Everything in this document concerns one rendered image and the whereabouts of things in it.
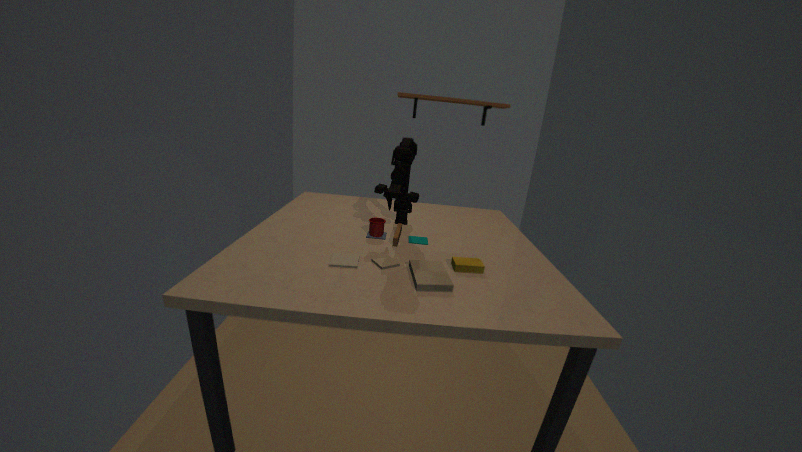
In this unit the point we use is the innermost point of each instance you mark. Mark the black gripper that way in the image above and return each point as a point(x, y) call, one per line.
point(412, 196)

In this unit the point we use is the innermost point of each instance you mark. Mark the brown flat bar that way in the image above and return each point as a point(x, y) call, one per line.
point(397, 234)

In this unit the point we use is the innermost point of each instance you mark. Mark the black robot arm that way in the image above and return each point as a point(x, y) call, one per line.
point(404, 154)

